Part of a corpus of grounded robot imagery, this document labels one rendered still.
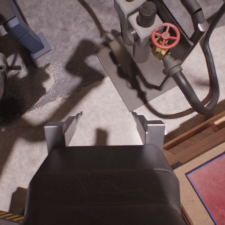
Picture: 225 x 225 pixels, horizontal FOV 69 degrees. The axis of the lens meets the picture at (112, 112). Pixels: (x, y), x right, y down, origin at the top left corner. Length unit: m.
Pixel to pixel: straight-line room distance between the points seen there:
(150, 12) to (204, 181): 0.45
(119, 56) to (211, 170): 0.75
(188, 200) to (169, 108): 0.56
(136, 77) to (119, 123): 0.28
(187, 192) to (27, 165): 0.87
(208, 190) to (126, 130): 0.54
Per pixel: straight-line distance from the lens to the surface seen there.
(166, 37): 0.48
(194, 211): 0.50
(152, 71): 0.97
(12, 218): 0.81
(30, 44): 1.10
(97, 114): 0.93
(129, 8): 0.58
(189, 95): 0.52
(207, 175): 0.48
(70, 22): 1.19
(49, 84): 1.06
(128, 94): 0.93
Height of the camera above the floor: 0.91
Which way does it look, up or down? 81 degrees down
